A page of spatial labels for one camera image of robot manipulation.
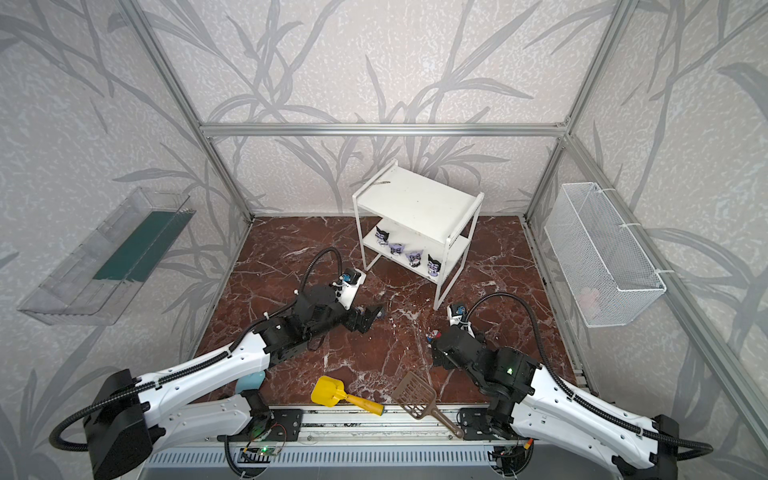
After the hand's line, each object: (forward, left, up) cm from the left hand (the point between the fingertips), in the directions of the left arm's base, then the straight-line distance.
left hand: (373, 289), depth 77 cm
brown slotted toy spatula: (-22, -12, -19) cm, 32 cm away
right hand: (-8, -19, -6) cm, 21 cm away
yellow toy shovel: (-21, +11, -18) cm, 30 cm away
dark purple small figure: (+14, -6, -1) cm, 15 cm away
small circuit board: (-34, +24, -19) cm, 46 cm away
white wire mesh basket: (-6, -50, +16) cm, 53 cm away
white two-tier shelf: (+12, -11, +13) cm, 20 cm away
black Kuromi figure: (+7, -16, +1) cm, 17 cm away
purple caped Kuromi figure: (+10, -11, +1) cm, 15 cm away
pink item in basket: (-3, -54, +2) cm, 54 cm away
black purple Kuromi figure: (+18, -1, 0) cm, 18 cm away
